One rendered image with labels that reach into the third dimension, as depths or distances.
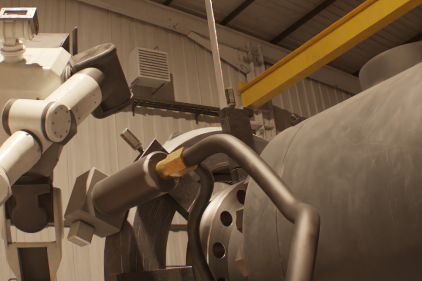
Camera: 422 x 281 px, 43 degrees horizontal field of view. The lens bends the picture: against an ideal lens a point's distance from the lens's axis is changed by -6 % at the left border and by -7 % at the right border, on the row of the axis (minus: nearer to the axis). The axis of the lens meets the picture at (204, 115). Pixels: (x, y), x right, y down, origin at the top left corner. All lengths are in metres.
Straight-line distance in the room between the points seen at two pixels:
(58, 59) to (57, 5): 10.66
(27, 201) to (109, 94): 0.38
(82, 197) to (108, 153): 9.81
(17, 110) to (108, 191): 0.24
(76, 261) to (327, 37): 6.37
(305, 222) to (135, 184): 0.45
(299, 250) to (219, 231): 0.61
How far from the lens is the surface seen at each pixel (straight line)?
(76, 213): 1.14
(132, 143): 1.20
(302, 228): 0.62
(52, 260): 1.55
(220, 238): 1.20
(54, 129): 1.09
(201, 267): 1.05
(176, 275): 1.17
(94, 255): 10.32
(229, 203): 1.24
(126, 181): 1.03
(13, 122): 1.13
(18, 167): 1.06
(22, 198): 1.49
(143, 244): 1.17
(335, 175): 0.88
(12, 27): 1.32
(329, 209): 0.87
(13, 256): 1.55
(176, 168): 0.95
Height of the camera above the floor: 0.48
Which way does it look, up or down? 22 degrees up
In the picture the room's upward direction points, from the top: 7 degrees counter-clockwise
